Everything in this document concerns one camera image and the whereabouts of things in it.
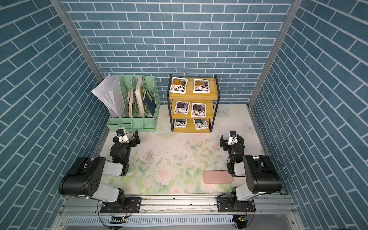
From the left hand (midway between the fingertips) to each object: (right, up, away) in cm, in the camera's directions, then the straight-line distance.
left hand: (132, 131), depth 88 cm
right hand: (+63, -3, +3) cm, 63 cm away
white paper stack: (-14, +25, 0) cm, 29 cm away
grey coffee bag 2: (+43, +3, +17) cm, 47 cm away
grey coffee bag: (+29, +4, +17) cm, 34 cm away
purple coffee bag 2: (+31, +15, +6) cm, 35 cm away
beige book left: (-4, +19, +6) cm, 21 cm away
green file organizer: (+2, +3, +13) cm, 14 cm away
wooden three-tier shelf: (+50, +21, +11) cm, 56 cm away
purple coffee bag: (+41, +13, +5) cm, 44 cm away
